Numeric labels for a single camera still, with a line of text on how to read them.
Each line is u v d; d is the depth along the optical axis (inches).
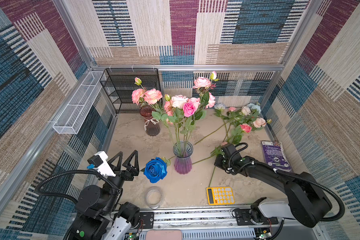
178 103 23.5
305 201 16.5
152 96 24.2
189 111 22.4
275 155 36.6
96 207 15.3
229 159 26.4
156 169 18.0
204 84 23.7
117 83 41.1
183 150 29.5
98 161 18.4
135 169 20.3
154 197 31.8
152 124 37.0
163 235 26.9
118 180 19.9
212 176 34.1
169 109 27.0
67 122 27.5
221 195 31.3
